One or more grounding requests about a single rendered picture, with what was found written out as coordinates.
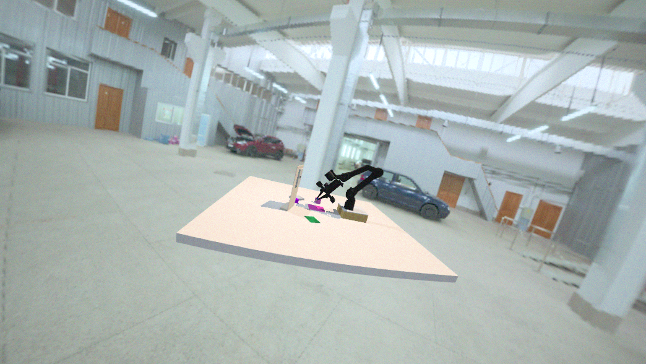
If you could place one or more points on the beige panel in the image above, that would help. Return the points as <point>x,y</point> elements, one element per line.
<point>288,205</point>

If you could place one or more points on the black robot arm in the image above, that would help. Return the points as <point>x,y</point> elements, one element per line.
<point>351,193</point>

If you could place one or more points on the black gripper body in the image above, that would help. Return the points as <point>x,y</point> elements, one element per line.
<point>328,189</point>

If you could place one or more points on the pink square zone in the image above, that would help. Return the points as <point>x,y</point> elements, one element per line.
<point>317,208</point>

